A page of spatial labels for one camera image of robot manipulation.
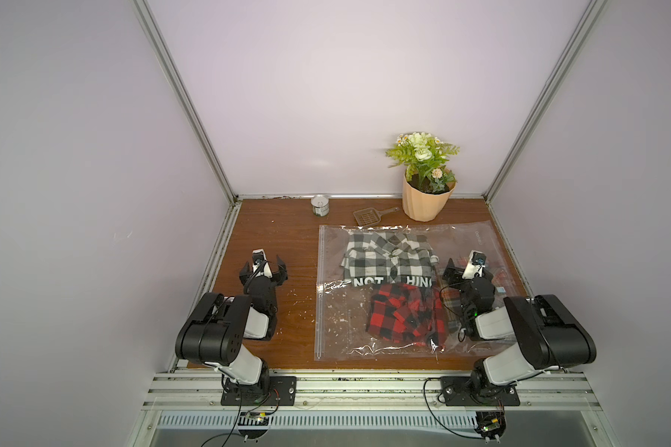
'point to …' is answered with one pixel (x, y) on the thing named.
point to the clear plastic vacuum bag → (340, 310)
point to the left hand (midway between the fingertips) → (265, 257)
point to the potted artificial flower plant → (428, 184)
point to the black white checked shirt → (389, 258)
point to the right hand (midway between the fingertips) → (471, 256)
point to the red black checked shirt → (407, 314)
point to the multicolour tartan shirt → (451, 295)
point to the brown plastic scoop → (371, 216)
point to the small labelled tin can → (321, 205)
